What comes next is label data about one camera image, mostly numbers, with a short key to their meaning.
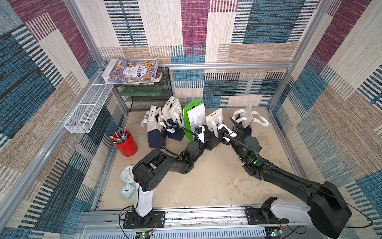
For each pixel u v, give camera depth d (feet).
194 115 2.79
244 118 2.73
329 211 1.33
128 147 3.08
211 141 2.73
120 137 2.93
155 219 2.39
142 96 3.05
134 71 2.62
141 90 3.25
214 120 2.73
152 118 2.60
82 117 2.34
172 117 2.84
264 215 2.16
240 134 2.13
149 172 1.66
